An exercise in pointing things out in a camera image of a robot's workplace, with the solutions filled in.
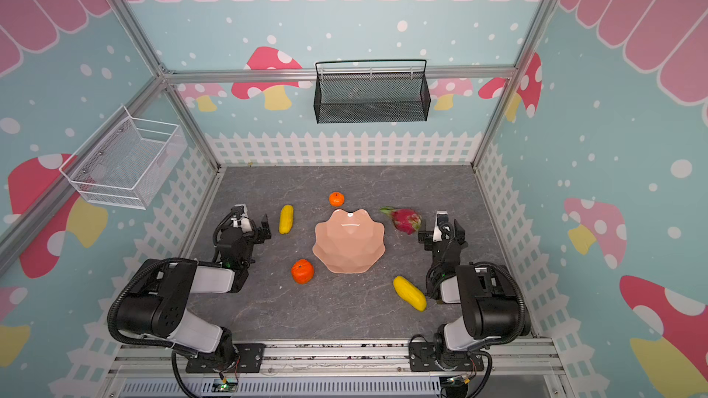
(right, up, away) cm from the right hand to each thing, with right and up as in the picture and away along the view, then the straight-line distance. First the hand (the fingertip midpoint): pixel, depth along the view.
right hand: (440, 220), depth 89 cm
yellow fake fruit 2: (-12, -21, -7) cm, 25 cm away
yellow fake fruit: (-53, -1, +10) cm, 54 cm away
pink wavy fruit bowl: (-30, -9, +9) cm, 33 cm away
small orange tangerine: (-36, +6, +16) cm, 40 cm away
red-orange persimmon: (-44, -16, -4) cm, 47 cm away
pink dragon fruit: (-11, -1, +4) cm, 12 cm away
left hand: (-63, 0, +3) cm, 63 cm away
